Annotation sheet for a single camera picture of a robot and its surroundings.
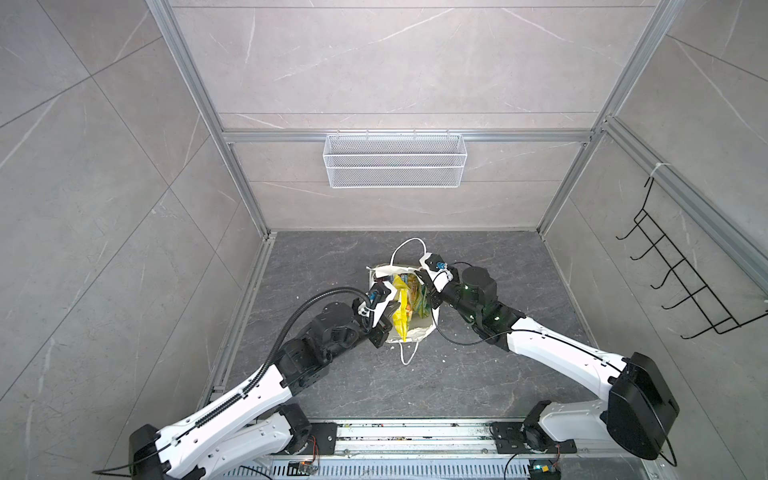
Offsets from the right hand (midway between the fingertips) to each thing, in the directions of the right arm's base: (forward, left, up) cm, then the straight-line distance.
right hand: (419, 267), depth 78 cm
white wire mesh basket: (+42, +5, +5) cm, 43 cm away
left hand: (-11, +7, +4) cm, 14 cm away
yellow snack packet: (-14, +5, +1) cm, 15 cm away
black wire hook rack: (-20, -59, +8) cm, 63 cm away
